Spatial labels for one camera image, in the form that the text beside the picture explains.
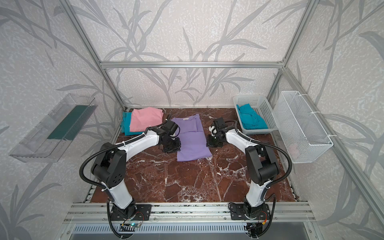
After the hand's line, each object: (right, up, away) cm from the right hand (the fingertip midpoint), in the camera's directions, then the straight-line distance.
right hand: (207, 140), depth 93 cm
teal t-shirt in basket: (+32, +14, +14) cm, 38 cm away
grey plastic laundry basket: (+43, +26, +26) cm, 57 cm away
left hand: (-15, -3, -3) cm, 15 cm away
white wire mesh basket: (+39, +5, -32) cm, 51 cm away
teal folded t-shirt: (-57, +10, +10) cm, 58 cm away
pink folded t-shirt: (-46, +14, +13) cm, 50 cm away
